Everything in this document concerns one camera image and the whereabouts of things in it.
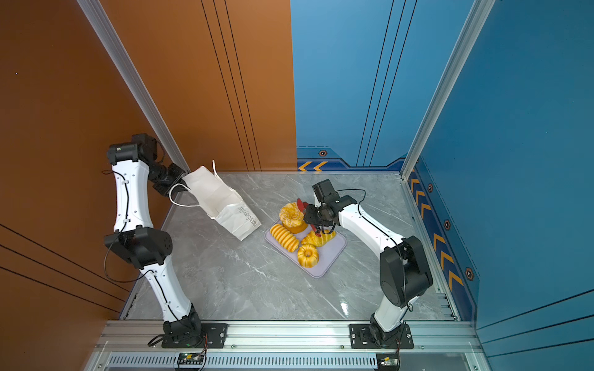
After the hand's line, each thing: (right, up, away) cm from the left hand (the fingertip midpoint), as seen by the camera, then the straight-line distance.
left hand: (190, 182), depth 82 cm
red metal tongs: (+40, -9, +10) cm, 42 cm away
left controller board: (+6, -55, -11) cm, 57 cm away
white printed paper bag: (+3, -5, +12) cm, 14 cm away
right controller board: (+67, -56, -11) cm, 88 cm away
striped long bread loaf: (+33, -22, +9) cm, 41 cm away
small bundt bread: (+42, -28, +6) cm, 51 cm away
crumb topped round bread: (+36, -14, +14) cm, 41 cm away
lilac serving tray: (+39, -22, +14) cm, 47 cm away
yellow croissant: (+44, -23, +9) cm, 51 cm away
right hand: (+42, -13, +6) cm, 45 cm away
